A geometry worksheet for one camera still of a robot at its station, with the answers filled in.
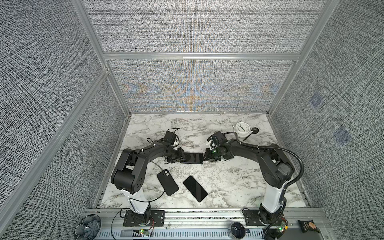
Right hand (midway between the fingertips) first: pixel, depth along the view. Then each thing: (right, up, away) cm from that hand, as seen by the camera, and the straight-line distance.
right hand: (203, 158), depth 93 cm
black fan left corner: (-55, -27, -24) cm, 66 cm away
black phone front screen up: (-5, -15, -9) cm, 18 cm away
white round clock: (+28, +18, +11) cm, 35 cm away
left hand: (-12, 0, 0) cm, 12 cm away
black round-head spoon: (+38, +17, +14) cm, 44 cm away
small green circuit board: (-31, -29, -22) cm, 48 cm away
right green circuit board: (+35, -27, -23) cm, 50 cm away
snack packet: (+47, -27, -23) cm, 58 cm away
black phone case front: (-21, -12, -6) cm, 25 cm away
